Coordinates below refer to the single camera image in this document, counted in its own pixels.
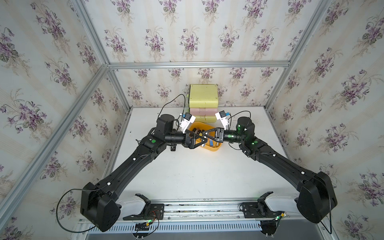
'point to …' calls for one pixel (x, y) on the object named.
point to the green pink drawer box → (203, 102)
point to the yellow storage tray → (200, 127)
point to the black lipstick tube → (194, 129)
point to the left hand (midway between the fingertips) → (203, 141)
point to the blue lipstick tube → (211, 142)
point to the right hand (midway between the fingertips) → (205, 135)
